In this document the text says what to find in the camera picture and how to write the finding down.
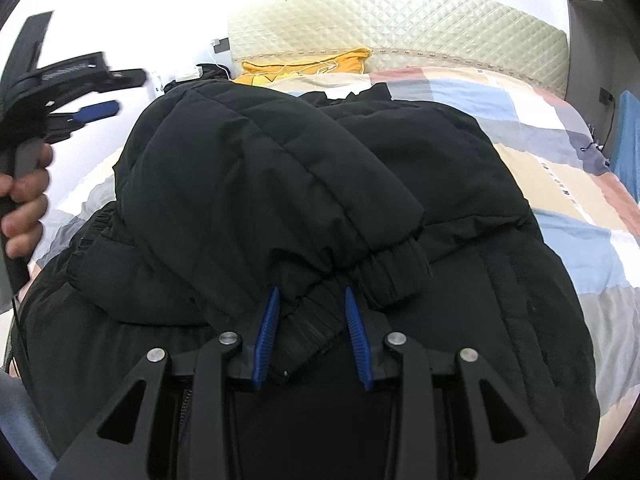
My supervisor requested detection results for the black puffer jacket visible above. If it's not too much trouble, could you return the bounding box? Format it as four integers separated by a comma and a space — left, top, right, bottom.
7, 80, 601, 480

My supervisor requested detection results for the grey wardrobe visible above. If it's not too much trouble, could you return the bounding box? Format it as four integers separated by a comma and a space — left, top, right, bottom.
560, 0, 640, 111

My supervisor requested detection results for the yellow pillow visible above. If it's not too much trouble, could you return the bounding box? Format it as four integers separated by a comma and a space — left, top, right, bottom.
232, 47, 372, 86

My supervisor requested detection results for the blue hanging towel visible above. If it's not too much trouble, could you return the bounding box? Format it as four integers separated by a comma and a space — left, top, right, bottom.
614, 90, 640, 196

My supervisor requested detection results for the black bag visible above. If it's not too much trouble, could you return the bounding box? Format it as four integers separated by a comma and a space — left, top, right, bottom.
196, 63, 232, 82

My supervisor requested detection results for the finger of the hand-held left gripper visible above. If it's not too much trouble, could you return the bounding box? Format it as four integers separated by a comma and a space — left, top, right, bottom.
106, 68, 149, 87
50, 100, 122, 129

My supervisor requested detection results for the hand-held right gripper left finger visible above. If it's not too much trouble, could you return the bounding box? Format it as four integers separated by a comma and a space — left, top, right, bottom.
50, 285, 282, 480

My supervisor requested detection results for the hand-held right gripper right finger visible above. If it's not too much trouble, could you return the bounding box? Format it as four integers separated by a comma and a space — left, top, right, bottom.
344, 286, 576, 480

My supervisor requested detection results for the white charger cable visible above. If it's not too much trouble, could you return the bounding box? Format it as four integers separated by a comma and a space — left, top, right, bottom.
197, 52, 234, 80

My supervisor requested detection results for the person's grey clothing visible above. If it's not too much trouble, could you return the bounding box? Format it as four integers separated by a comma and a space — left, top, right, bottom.
0, 372, 56, 466

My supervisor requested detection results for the person's left hand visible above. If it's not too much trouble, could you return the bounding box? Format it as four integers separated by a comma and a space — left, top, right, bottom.
0, 142, 54, 259

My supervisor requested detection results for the patchwork checked duvet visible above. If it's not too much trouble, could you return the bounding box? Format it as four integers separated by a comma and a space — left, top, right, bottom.
27, 67, 640, 411

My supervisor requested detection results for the cream quilted headboard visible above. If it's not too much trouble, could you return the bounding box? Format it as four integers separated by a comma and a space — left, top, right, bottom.
227, 0, 571, 101

